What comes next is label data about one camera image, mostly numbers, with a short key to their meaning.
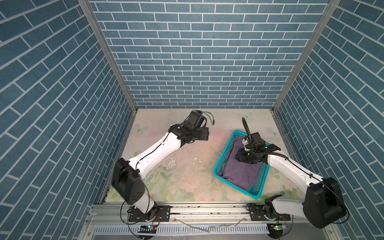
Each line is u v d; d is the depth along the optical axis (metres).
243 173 0.81
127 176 0.41
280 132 1.10
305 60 0.90
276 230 0.72
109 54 0.87
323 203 0.40
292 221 0.70
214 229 0.71
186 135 0.55
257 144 0.67
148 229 0.72
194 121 0.60
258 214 0.73
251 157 0.72
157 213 0.72
